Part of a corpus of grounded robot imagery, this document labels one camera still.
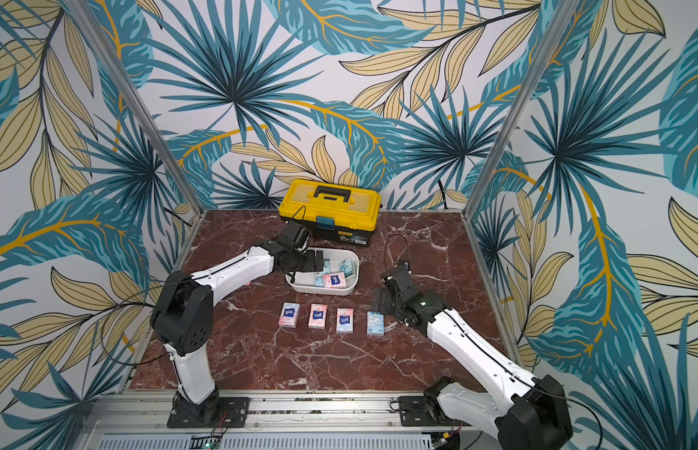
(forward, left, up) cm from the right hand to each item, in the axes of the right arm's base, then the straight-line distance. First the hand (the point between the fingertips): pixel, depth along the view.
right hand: (389, 298), depth 82 cm
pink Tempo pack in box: (+10, +17, -6) cm, 20 cm away
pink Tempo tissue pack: (0, +31, -9) cm, 32 cm away
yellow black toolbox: (+30, +14, +6) cm, 34 cm away
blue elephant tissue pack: (-3, +4, -10) cm, 11 cm away
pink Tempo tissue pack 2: (-1, +22, -9) cm, 24 cm away
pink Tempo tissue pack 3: (-2, +13, -10) cm, 17 cm away
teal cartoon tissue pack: (+14, +22, -8) cm, 27 cm away
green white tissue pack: (+16, +12, -7) cm, 22 cm away
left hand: (+14, +24, -3) cm, 28 cm away
